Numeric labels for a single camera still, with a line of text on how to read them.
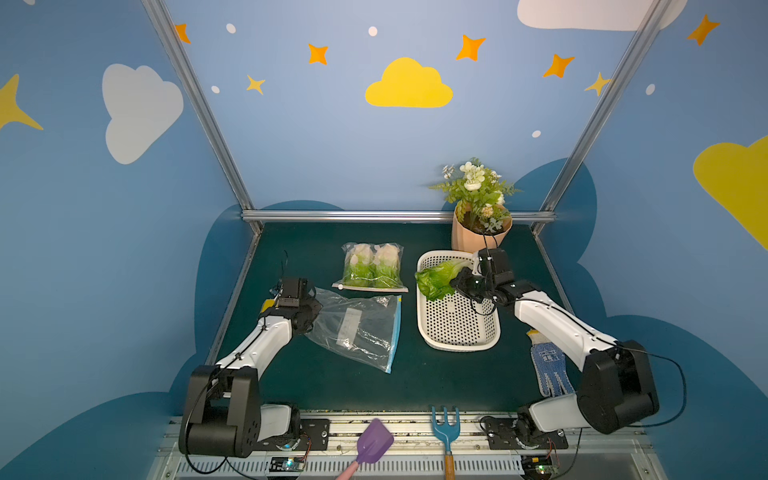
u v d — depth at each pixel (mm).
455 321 955
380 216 1151
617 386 430
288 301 689
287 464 711
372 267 990
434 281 882
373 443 720
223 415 413
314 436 735
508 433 747
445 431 736
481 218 1015
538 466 708
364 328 856
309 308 818
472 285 765
